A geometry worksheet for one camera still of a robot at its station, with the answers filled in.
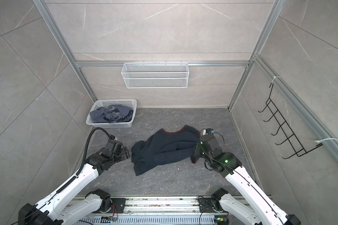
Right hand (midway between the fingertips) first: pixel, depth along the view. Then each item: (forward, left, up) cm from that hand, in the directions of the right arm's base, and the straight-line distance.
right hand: (196, 146), depth 75 cm
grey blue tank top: (+36, +61, -12) cm, 72 cm away
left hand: (+3, +43, -7) cm, 43 cm away
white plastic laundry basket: (+48, +47, -11) cm, 68 cm away
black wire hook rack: (-8, -42, +12) cm, 45 cm away
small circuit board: (-31, +47, -19) cm, 59 cm away
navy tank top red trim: (+7, +18, -13) cm, 24 cm away
